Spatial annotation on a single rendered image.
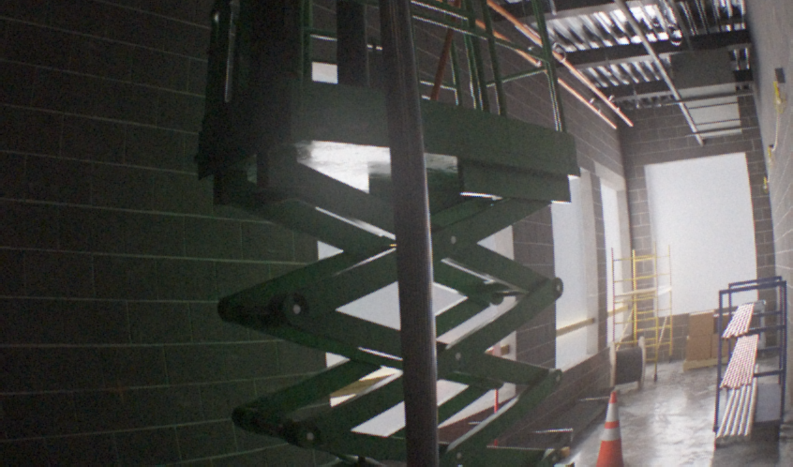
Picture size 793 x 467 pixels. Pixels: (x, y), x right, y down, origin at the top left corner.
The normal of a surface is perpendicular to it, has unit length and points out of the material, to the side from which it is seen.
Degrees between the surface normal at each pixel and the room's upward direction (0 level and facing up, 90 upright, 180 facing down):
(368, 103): 90
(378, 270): 90
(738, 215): 90
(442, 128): 90
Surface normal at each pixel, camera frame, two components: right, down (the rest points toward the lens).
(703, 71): -0.57, -0.06
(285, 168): 0.63, -0.12
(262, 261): 0.82, -0.11
